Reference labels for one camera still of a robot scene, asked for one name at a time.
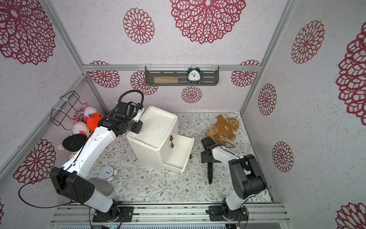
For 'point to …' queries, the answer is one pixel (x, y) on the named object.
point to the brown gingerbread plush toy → (223, 129)
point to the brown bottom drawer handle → (190, 156)
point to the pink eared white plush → (88, 112)
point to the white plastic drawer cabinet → (159, 126)
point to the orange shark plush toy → (92, 122)
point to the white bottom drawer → (177, 158)
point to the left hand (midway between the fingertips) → (137, 124)
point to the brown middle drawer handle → (172, 145)
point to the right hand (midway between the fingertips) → (210, 156)
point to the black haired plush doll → (73, 143)
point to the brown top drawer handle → (171, 138)
